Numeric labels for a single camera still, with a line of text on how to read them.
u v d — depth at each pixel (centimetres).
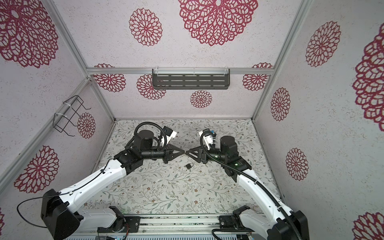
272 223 41
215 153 62
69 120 76
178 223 75
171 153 62
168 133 62
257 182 48
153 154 61
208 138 64
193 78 93
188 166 94
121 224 68
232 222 65
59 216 38
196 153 70
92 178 46
